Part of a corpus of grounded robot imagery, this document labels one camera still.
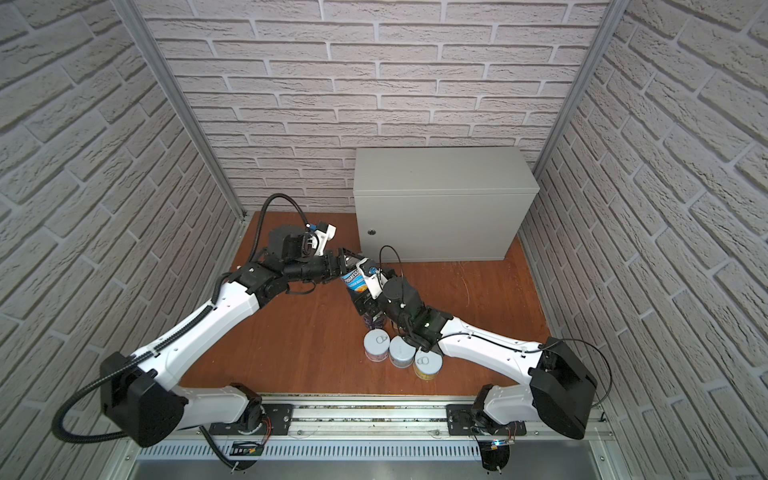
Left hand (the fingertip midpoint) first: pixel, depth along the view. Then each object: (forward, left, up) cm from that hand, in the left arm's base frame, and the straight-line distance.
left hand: (359, 260), depth 72 cm
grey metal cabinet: (+18, -23, +1) cm, 29 cm away
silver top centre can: (-16, -11, -23) cm, 30 cm away
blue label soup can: (-5, +1, -1) cm, 5 cm away
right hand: (-1, -1, -5) cm, 6 cm away
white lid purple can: (-13, -4, -22) cm, 26 cm away
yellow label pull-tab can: (-19, -17, -23) cm, 34 cm away
